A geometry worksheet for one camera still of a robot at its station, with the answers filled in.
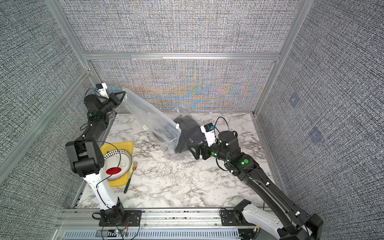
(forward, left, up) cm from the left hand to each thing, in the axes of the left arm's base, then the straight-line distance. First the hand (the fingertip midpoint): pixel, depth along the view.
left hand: (127, 89), depth 86 cm
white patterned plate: (-32, +8, -29) cm, 44 cm away
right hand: (-34, -37, -3) cm, 51 cm away
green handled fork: (-32, -1, -33) cm, 46 cm away
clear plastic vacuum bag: (-19, -15, -5) cm, 24 cm away
